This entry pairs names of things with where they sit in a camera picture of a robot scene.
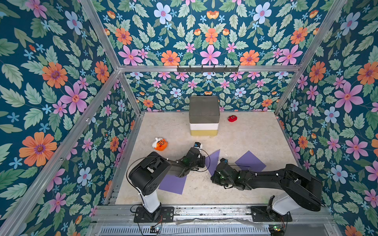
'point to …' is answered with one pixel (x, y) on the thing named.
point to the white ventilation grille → (216, 230)
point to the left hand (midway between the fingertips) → (206, 159)
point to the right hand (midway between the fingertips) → (210, 179)
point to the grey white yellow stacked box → (204, 112)
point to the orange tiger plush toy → (160, 144)
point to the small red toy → (232, 118)
